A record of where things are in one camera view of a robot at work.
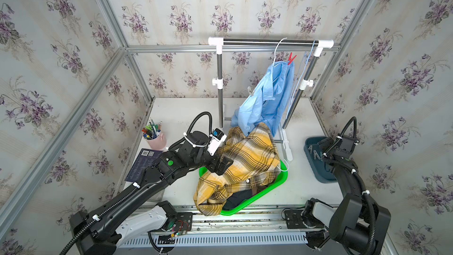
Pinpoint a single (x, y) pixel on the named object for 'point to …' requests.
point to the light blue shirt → (268, 102)
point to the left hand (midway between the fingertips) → (226, 155)
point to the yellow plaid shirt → (255, 162)
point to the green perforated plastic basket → (238, 208)
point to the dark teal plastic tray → (314, 152)
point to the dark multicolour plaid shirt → (238, 197)
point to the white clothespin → (310, 149)
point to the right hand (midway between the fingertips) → (332, 144)
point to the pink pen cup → (153, 136)
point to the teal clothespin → (321, 154)
